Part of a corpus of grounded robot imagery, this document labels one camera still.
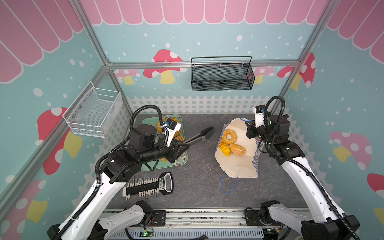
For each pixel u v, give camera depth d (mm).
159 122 469
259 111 593
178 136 1028
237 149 941
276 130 511
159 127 478
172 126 492
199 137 634
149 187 846
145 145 431
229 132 969
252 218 741
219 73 942
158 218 743
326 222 374
